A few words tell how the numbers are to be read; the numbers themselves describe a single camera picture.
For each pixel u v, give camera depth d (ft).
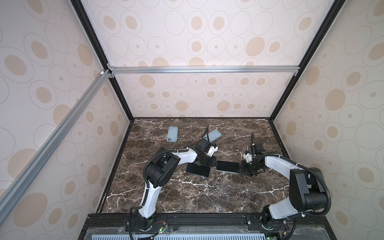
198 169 2.91
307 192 1.47
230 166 2.87
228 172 2.97
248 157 2.82
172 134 3.60
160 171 1.73
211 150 2.93
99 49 2.67
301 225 2.44
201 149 2.59
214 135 3.67
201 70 2.88
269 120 4.05
